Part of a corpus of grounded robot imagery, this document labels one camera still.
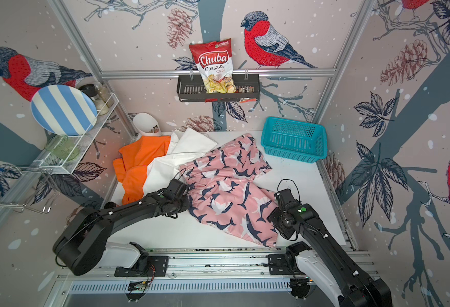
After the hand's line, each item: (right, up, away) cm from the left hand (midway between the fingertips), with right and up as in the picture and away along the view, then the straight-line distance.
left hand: (190, 202), depth 90 cm
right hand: (+37, -5, -9) cm, 39 cm away
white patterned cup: (-31, +40, +21) cm, 55 cm away
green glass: (-45, +27, -19) cm, 56 cm away
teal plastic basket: (+62, +30, +28) cm, 74 cm away
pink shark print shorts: (+15, +3, +4) cm, 16 cm away
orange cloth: (-34, +15, +10) cm, 39 cm away
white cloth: (-8, +28, +21) cm, 36 cm away
